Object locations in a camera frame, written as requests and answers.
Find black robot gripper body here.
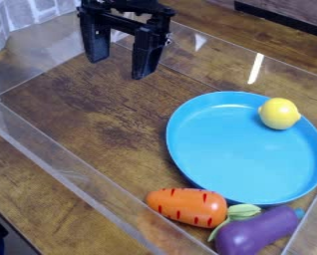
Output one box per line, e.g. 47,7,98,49
78,0,175,35

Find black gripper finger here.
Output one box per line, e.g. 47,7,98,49
133,27,170,80
81,15,111,63

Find blue round plastic tray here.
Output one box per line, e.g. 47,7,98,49
166,92,317,206

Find orange toy carrot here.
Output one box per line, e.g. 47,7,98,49
146,188,261,228

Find white brick-pattern curtain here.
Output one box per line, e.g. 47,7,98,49
0,0,82,51

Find yellow toy lemon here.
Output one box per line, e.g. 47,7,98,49
258,98,301,130

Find purple toy eggplant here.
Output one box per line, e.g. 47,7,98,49
208,204,305,255

